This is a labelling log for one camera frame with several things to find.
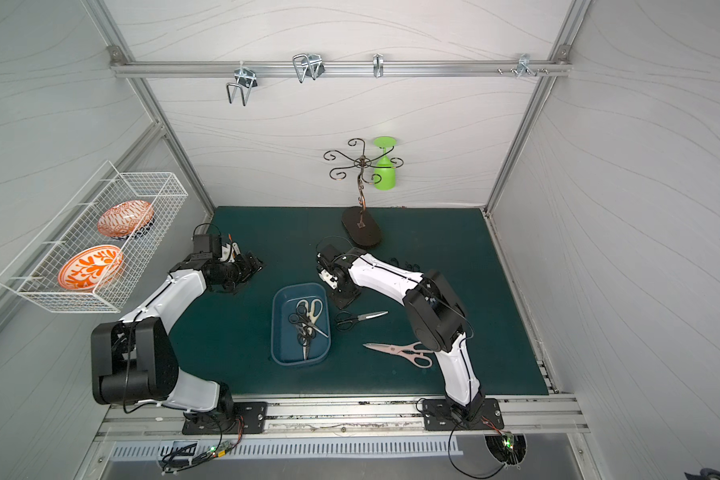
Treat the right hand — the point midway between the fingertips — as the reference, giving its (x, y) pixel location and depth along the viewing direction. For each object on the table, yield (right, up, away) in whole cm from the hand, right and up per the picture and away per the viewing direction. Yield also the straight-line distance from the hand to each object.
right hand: (344, 297), depth 91 cm
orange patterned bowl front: (-52, +12, -28) cm, 60 cm away
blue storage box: (-16, -14, -7) cm, 22 cm away
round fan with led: (+42, -33, -20) cm, 57 cm away
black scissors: (0, -7, 0) cm, 7 cm away
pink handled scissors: (+19, -14, -7) cm, 24 cm away
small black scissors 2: (-11, -9, -5) cm, 15 cm away
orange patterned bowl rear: (-52, +23, -19) cm, 60 cm away
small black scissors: (-13, -6, -1) cm, 14 cm away
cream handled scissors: (-9, -4, 0) cm, 10 cm away
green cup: (+14, +41, +11) cm, 45 cm away
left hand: (-26, +9, -2) cm, 27 cm away
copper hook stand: (+5, +24, +23) cm, 33 cm away
